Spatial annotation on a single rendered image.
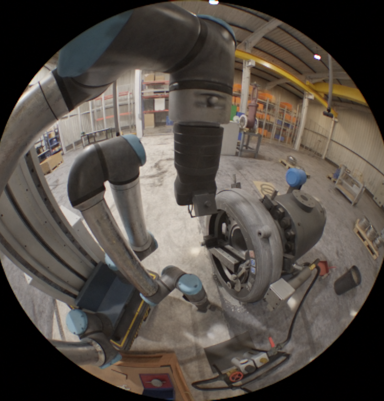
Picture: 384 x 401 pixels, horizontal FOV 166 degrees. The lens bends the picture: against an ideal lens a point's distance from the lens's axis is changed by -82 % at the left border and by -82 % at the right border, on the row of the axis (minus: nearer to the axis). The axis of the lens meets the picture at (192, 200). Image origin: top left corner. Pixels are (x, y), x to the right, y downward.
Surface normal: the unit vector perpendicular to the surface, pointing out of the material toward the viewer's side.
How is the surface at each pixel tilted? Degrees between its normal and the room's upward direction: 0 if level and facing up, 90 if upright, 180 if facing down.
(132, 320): 0
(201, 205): 42
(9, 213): 90
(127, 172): 100
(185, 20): 92
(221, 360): 0
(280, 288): 23
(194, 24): 92
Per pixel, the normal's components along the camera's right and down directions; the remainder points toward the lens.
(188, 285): -0.22, -0.88
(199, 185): 0.26, 0.56
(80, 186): 0.54, 0.10
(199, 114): -0.05, 0.63
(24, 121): 0.78, 0.56
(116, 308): 0.04, -0.79
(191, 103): -0.33, 0.57
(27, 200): 0.96, 0.21
